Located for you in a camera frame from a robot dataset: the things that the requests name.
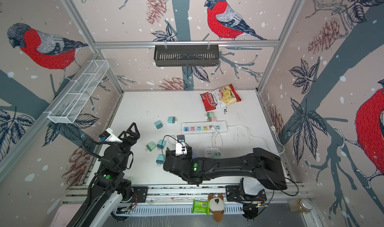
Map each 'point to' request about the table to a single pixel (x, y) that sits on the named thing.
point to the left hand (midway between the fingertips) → (129, 127)
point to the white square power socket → (209, 152)
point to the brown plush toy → (217, 206)
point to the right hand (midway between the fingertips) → (171, 151)
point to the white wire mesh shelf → (68, 107)
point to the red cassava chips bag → (220, 98)
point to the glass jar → (300, 205)
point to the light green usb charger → (217, 155)
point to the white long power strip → (204, 127)
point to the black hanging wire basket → (186, 56)
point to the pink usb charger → (212, 119)
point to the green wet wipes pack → (201, 207)
